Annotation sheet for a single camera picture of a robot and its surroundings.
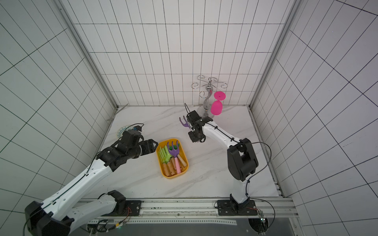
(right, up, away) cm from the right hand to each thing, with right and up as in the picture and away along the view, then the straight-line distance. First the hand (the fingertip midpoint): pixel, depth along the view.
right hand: (191, 137), depth 90 cm
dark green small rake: (-6, -13, -4) cm, 15 cm away
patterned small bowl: (-49, +3, +10) cm, 51 cm away
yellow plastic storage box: (-6, -10, +1) cm, 12 cm away
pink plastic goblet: (+17, +20, +7) cm, 27 cm away
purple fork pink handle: (-10, -9, -2) cm, 14 cm away
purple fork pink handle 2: (-4, +8, +5) cm, 10 cm away
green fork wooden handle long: (-13, -14, -3) cm, 19 cm away
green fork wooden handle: (-17, -10, -3) cm, 21 cm away
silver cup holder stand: (+10, +18, +21) cm, 29 cm away
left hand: (-22, -4, -13) cm, 26 cm away
